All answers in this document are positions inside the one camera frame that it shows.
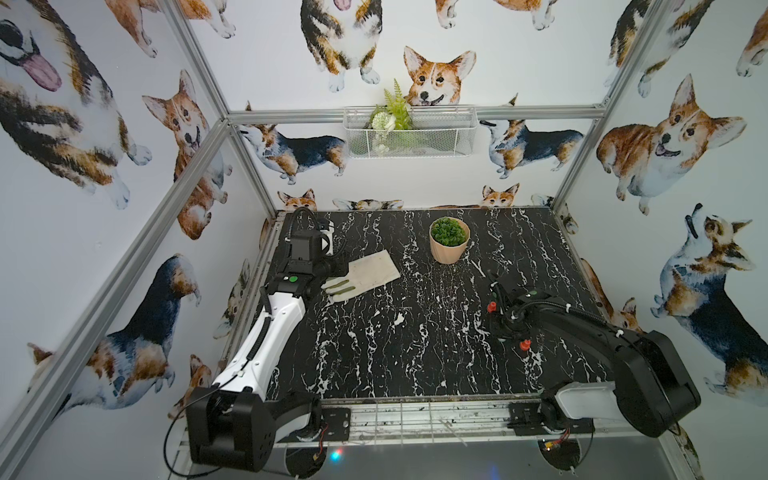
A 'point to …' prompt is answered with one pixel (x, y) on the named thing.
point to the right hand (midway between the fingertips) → (497, 329)
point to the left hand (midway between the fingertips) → (346, 247)
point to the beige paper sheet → (363, 275)
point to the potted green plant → (448, 237)
